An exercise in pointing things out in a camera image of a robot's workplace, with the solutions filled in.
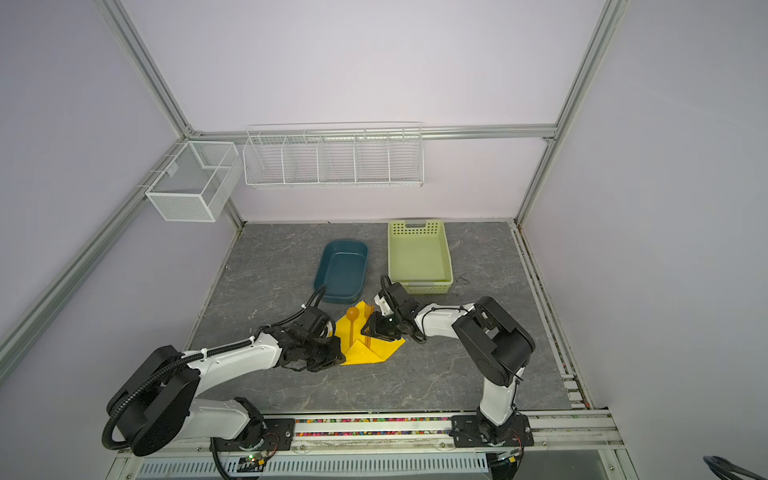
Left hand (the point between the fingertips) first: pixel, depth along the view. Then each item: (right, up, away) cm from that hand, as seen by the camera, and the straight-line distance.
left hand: (345, 362), depth 84 cm
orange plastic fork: (+5, +12, +12) cm, 18 cm away
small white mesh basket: (-52, +53, +11) cm, 75 cm away
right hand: (+5, +6, +5) cm, 10 cm away
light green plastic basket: (+22, +30, +21) cm, 43 cm away
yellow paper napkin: (+4, +2, +2) cm, 5 cm away
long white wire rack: (-8, +67, +22) cm, 71 cm away
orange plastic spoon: (+1, +12, +10) cm, 15 cm away
